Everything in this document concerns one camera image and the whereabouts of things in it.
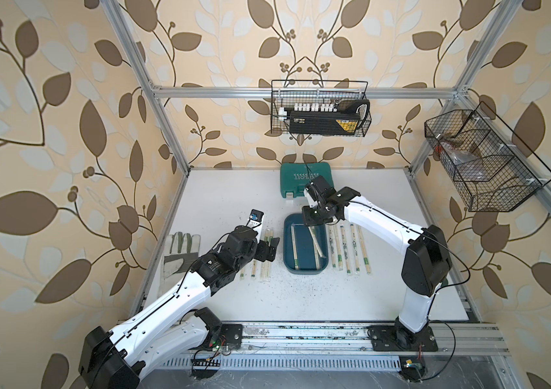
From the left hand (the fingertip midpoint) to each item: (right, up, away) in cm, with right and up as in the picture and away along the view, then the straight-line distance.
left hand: (267, 235), depth 77 cm
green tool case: (+10, +21, +35) cm, 42 cm away
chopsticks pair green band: (-6, -15, +12) cm, 20 cm away
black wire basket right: (+69, +19, -3) cm, 71 cm away
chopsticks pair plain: (+27, -8, +18) cm, 33 cm away
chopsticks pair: (+29, -9, +17) cm, 35 cm away
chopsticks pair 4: (-3, -13, +12) cm, 18 cm away
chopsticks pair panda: (+25, -8, +17) cm, 31 cm away
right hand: (+13, +4, +11) cm, 18 cm away
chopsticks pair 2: (+33, -5, +19) cm, 39 cm away
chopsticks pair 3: (+37, -9, +17) cm, 41 cm away
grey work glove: (-35, -9, +17) cm, 40 cm away
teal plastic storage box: (+13, -8, +17) cm, 23 cm away
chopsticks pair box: (+9, -8, +17) cm, 21 cm away
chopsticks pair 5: (-1, -4, +20) cm, 21 cm away
